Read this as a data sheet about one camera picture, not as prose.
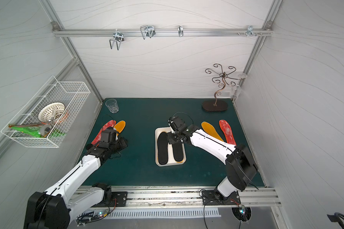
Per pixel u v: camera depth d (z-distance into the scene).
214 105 1.15
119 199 0.73
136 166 0.84
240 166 0.42
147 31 0.76
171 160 0.88
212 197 0.76
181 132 0.63
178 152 0.89
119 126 1.06
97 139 0.96
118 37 0.78
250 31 0.77
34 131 0.54
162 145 0.92
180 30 0.78
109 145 0.64
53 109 0.66
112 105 1.11
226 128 1.02
